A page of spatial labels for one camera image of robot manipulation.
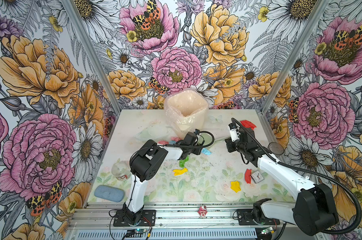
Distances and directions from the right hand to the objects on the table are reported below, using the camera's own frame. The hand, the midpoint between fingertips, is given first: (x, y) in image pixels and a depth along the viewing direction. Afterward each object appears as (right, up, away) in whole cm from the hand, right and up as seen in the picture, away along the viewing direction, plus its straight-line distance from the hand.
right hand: (228, 143), depth 86 cm
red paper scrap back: (+22, +11, +25) cm, 35 cm away
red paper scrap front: (+12, -19, +2) cm, 22 cm away
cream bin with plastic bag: (-24, +20, +19) cm, 36 cm away
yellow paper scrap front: (+3, -23, -3) cm, 23 cm away
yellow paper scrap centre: (-29, -17, +3) cm, 34 cm away
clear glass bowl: (-48, +5, +23) cm, 53 cm away
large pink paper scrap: (-39, -1, +13) cm, 41 cm away
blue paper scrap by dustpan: (-11, -7, +11) cm, 17 cm away
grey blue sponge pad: (-64, -25, -7) cm, 69 cm away
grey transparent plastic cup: (+29, -3, +3) cm, 29 cm away
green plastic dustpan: (-13, +2, -1) cm, 13 cm away
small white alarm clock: (+16, -19, -1) cm, 25 cm away
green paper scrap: (-26, -12, +7) cm, 30 cm away
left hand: (-16, -5, +14) cm, 22 cm away
